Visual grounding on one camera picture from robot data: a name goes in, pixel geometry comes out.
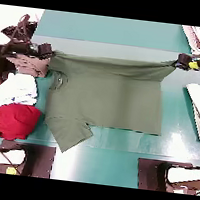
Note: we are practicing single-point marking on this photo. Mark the red garment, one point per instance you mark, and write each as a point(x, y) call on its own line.
point(15, 120)

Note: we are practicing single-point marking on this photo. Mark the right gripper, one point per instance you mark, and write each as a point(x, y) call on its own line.
point(183, 61)

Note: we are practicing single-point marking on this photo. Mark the olive green T-shirt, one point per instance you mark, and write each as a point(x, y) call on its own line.
point(108, 95)

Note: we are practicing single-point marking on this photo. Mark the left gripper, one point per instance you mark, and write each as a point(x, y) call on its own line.
point(45, 50)

